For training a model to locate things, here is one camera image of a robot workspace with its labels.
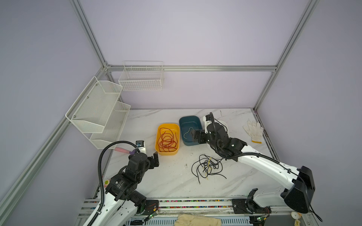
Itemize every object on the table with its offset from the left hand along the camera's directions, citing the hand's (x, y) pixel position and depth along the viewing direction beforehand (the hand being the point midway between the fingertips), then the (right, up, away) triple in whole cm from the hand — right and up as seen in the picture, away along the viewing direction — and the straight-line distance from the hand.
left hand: (147, 154), depth 73 cm
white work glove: (+74, +10, +34) cm, 82 cm away
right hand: (+26, +13, +3) cm, 29 cm away
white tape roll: (+76, -30, -3) cm, 82 cm away
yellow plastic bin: (+12, +13, +31) cm, 36 cm away
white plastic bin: (+49, +17, +31) cm, 60 cm away
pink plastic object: (-23, -1, +20) cm, 30 cm away
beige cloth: (+20, -33, -3) cm, 38 cm away
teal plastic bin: (+21, +15, +37) cm, 46 cm away
